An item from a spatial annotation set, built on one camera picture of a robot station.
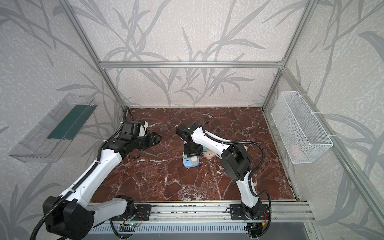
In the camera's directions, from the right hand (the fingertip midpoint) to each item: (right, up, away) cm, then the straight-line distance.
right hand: (191, 152), depth 88 cm
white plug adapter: (+2, -3, -5) cm, 6 cm away
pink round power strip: (+11, -2, +5) cm, 12 cm away
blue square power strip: (-3, -7, +1) cm, 7 cm away
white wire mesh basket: (+48, +12, -26) cm, 56 cm away
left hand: (-16, +11, -8) cm, 21 cm away
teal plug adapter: (+7, +5, -18) cm, 20 cm away
